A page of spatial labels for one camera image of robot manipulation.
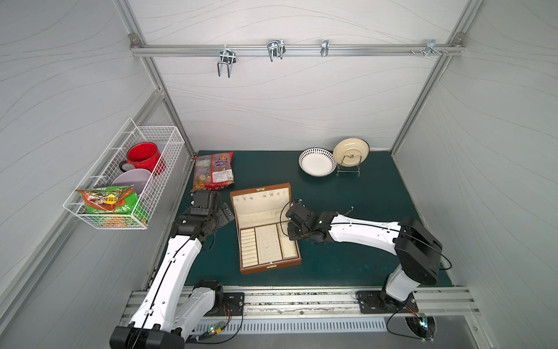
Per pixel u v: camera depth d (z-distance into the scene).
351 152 1.01
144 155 0.68
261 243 0.82
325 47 0.77
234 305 0.73
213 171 1.07
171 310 0.41
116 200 0.54
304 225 0.64
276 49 0.77
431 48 0.76
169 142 0.70
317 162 1.15
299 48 0.80
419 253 0.45
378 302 0.74
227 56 0.78
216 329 0.69
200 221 0.51
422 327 0.72
